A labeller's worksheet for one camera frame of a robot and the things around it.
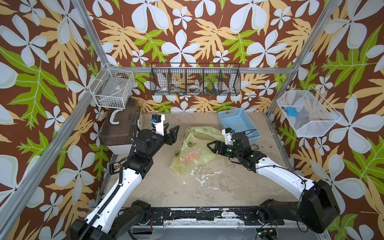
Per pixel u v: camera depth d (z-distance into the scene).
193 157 0.75
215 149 0.72
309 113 0.82
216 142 0.72
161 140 0.63
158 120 0.58
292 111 0.86
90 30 0.75
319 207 0.41
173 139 0.64
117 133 0.85
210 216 0.75
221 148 0.70
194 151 0.75
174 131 0.64
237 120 1.18
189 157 0.75
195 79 0.97
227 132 0.75
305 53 0.84
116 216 0.44
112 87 0.86
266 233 0.72
